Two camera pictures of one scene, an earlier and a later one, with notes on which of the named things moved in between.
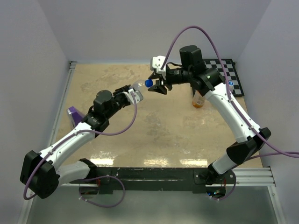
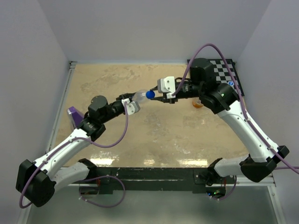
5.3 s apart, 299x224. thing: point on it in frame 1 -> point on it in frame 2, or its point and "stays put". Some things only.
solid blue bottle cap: (149, 83) -> (150, 94)
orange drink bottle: (198, 101) stays put
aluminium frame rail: (70, 72) stays put
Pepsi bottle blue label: (149, 83) -> (140, 95)
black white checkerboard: (230, 67) stays put
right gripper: (160, 88) -> (164, 99)
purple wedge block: (76, 117) stays put
